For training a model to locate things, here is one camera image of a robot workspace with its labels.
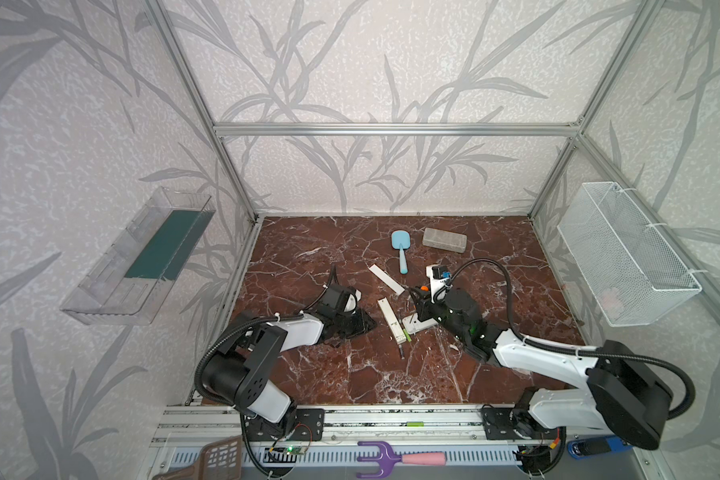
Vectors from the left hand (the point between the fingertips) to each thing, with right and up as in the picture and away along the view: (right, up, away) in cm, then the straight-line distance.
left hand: (377, 316), depth 90 cm
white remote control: (+4, -1, +1) cm, 5 cm away
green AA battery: (+9, -5, -1) cm, 10 cm away
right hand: (+10, +12, -7) cm, 17 cm away
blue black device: (+48, -24, -23) cm, 58 cm away
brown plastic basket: (-37, -29, -20) cm, 51 cm away
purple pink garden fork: (+3, -28, -20) cm, 35 cm away
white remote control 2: (+11, -3, +1) cm, 12 cm away
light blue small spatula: (+9, +24, +23) cm, 34 cm away
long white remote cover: (+3, +9, +12) cm, 16 cm away
